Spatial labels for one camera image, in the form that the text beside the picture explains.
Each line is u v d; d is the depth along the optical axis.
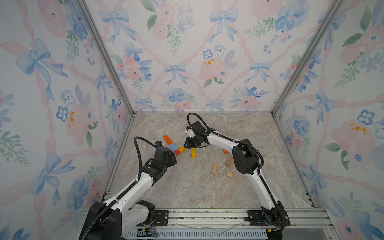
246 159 0.61
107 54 0.86
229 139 0.67
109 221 0.40
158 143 0.77
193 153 0.97
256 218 0.74
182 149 0.98
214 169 0.90
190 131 0.94
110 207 0.42
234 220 0.75
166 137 1.06
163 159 0.65
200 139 0.79
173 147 1.00
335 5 0.68
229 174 0.88
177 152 0.97
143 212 0.61
